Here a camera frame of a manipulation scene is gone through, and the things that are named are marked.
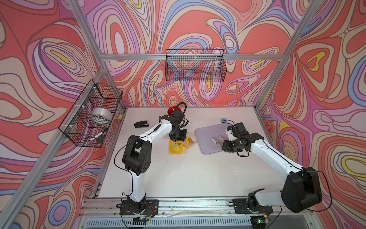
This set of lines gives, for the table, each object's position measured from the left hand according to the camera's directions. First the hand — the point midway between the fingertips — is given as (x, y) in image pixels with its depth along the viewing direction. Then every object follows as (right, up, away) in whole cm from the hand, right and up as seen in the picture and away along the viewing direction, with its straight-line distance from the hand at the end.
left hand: (186, 140), depth 90 cm
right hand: (+24, -6, -6) cm, 25 cm away
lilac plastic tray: (+13, +2, +10) cm, 16 cm away
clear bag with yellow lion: (-6, -6, +3) cm, 9 cm away
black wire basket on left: (-48, +12, -23) cm, 54 cm away
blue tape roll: (+30, +13, +20) cm, 38 cm away
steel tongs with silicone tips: (+24, +1, +6) cm, 24 cm away
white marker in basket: (-46, +5, -19) cm, 50 cm away
